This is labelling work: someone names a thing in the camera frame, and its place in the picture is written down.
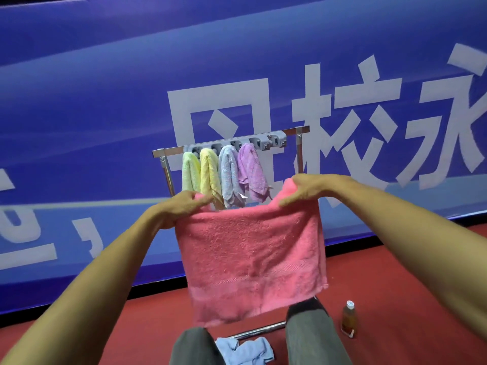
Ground person's right hand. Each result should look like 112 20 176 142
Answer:
279 173 351 208

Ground person's left hand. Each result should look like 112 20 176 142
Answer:
152 190 214 231

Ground light green towel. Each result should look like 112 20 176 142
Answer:
182 152 201 194

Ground yellow towel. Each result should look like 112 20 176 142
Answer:
199 148 226 211

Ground light blue towel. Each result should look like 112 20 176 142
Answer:
215 337 275 365
218 144 247 209

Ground chrome metal rack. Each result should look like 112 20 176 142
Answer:
152 126 311 341

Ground purple towel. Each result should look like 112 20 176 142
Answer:
237 143 271 204

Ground pink towel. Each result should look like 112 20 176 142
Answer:
175 177 329 328

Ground person's left forearm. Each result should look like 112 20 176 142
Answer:
0 208 168 365

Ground person's right forearm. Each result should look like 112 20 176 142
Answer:
334 178 487 343

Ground bottle of amber liquid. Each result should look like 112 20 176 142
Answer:
340 300 358 339

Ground blue printed banner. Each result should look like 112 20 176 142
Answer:
0 0 487 314

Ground grey trousers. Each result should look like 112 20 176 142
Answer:
169 298 353 365

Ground grey plastic hook rail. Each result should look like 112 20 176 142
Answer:
184 131 288 155

